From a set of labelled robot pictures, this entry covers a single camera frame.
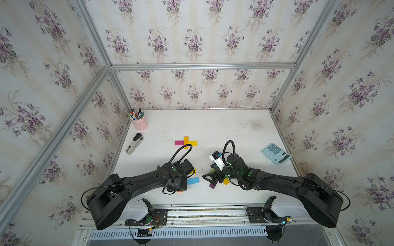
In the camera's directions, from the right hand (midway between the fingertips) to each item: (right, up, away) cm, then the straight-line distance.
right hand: (210, 171), depth 81 cm
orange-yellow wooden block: (-15, +13, +21) cm, 29 cm away
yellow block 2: (-8, -3, +10) cm, 13 cm away
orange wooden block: (-16, -11, 0) cm, 20 cm away
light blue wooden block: (-9, -7, +6) cm, 13 cm away
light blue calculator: (+42, +7, +13) cm, 45 cm away
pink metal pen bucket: (-46, +25, +23) cm, 57 cm away
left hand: (-14, -10, +1) cm, 17 cm away
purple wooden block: (+1, -8, +2) cm, 9 cm away
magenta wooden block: (-19, +13, +21) cm, 32 cm away
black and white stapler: (-48, +13, +17) cm, 52 cm away
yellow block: (-9, +12, +23) cm, 28 cm away
